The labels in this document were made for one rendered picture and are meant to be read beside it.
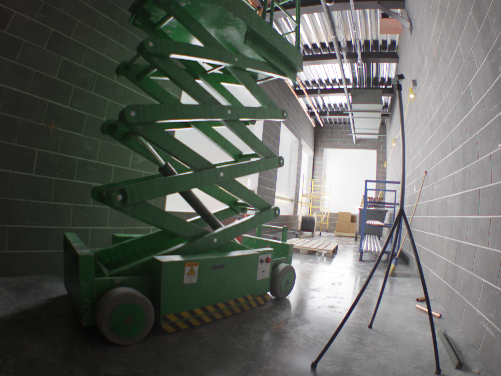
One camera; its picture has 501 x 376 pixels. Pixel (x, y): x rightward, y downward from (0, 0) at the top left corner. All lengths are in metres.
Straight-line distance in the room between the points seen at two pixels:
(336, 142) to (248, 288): 9.57
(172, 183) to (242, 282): 0.79
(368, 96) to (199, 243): 5.92
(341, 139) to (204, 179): 9.61
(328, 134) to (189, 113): 9.75
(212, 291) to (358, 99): 6.01
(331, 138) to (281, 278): 9.29
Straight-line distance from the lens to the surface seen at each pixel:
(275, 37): 2.34
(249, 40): 2.14
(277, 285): 2.09
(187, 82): 1.68
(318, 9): 4.95
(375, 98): 6.80
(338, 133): 11.02
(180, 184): 1.49
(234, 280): 1.66
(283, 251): 2.35
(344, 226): 9.14
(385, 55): 6.43
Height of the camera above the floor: 0.77
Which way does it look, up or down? 4 degrees up
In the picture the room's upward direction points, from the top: 6 degrees clockwise
